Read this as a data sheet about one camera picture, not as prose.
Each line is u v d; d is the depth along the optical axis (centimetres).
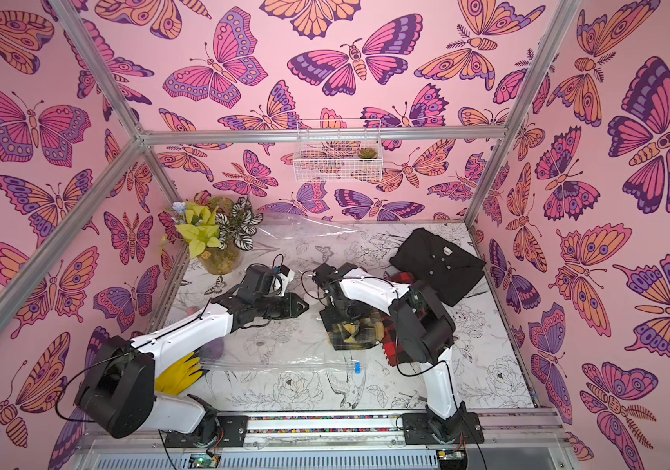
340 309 81
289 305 75
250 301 67
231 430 73
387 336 87
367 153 92
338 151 95
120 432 42
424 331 51
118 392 43
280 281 72
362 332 84
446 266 104
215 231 85
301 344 89
